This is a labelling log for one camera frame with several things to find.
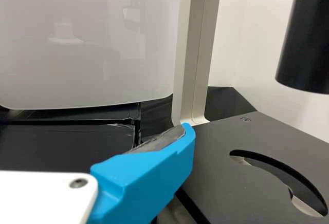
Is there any black platform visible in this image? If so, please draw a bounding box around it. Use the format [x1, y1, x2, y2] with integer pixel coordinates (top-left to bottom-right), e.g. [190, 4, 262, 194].
[0, 100, 175, 172]

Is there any cream microscope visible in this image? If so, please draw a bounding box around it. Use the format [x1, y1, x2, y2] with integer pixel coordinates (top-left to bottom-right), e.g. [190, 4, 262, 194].
[154, 0, 329, 224]

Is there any white box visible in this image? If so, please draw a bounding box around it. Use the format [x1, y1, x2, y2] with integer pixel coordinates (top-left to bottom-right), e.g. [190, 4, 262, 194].
[0, 0, 181, 111]

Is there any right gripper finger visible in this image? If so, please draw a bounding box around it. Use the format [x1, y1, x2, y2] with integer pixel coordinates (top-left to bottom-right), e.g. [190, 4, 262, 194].
[86, 122, 196, 224]

